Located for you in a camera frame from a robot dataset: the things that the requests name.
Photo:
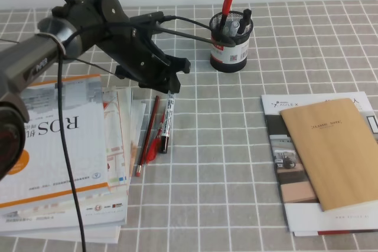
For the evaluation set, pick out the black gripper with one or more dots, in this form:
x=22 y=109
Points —
x=139 y=58

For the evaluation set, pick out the white black marker pen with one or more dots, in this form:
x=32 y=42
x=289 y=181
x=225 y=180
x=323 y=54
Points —
x=169 y=112

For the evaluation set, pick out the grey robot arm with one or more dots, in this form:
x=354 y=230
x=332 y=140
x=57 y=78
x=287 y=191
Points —
x=73 y=29

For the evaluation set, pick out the red ballpoint pen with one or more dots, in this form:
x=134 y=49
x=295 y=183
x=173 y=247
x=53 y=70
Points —
x=155 y=144

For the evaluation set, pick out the grey pen in holder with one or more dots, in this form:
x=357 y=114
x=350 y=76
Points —
x=231 y=29

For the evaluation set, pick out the black mesh pen holder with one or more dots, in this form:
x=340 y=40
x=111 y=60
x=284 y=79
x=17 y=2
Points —
x=228 y=54

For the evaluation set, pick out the red pen in holder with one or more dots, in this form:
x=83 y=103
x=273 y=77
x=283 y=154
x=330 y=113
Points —
x=225 y=12

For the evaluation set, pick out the dark red pencil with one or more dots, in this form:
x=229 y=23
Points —
x=147 y=137

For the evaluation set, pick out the loose map paper sheets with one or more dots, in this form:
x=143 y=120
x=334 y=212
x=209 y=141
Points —
x=123 y=122

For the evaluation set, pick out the grey checked tablecloth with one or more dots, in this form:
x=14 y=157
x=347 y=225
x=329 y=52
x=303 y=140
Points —
x=215 y=189

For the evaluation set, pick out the white exhibition catalogue book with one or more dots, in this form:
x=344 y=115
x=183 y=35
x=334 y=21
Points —
x=96 y=209

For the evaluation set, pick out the white zip tie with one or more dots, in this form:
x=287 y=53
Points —
x=60 y=45

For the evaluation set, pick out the white ROS textbook orange stripes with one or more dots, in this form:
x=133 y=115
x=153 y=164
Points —
x=40 y=177

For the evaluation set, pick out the white bottom booklet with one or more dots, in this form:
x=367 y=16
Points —
x=108 y=234

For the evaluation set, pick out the tan classic notebook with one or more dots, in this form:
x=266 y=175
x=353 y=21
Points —
x=338 y=151

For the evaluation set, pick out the white Agilex brochure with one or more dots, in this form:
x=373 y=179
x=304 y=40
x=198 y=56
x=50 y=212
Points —
x=302 y=209

